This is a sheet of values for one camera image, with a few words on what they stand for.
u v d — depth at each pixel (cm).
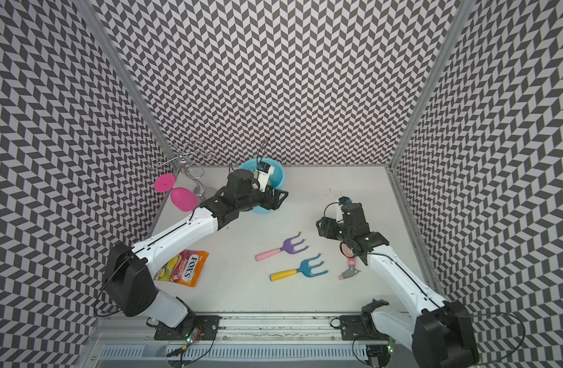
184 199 87
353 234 62
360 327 72
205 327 71
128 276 41
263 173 70
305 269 85
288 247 91
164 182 77
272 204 71
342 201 74
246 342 71
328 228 72
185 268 83
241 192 61
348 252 71
